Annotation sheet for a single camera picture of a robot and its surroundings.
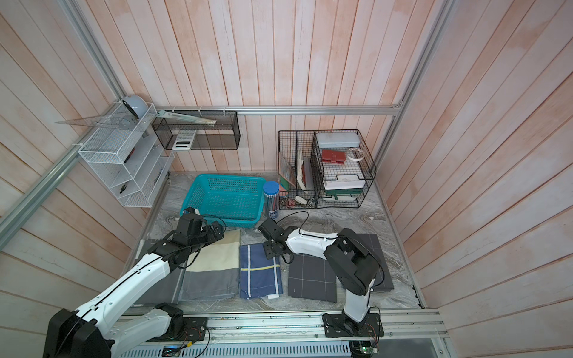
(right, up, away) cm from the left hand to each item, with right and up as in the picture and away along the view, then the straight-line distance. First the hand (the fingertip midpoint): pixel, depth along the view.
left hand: (214, 234), depth 84 cm
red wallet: (+49, +32, +11) cm, 59 cm away
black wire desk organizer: (+46, +26, +9) cm, 54 cm away
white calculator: (-18, +40, +13) cm, 45 cm away
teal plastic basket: (+5, +12, +24) cm, 27 cm away
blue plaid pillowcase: (+17, -17, +1) cm, 24 cm away
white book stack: (+53, +20, +8) cm, 57 cm away
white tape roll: (+59, +31, +14) cm, 68 cm away
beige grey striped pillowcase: (-1, -15, +1) cm, 15 cm away
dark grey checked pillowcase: (+37, -17, 0) cm, 41 cm away
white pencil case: (+52, +41, +19) cm, 69 cm away
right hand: (+22, -7, +9) cm, 25 cm away
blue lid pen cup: (+22, +17, +3) cm, 27 cm away
